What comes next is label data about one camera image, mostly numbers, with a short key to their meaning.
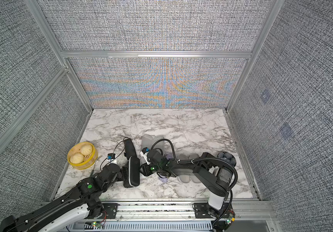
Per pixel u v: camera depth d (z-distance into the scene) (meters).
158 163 0.68
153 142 0.98
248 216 0.73
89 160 0.88
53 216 0.48
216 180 0.46
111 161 0.70
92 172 0.86
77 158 0.86
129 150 0.93
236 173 0.46
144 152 0.78
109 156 0.71
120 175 0.63
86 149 0.90
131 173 0.77
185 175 0.61
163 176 0.65
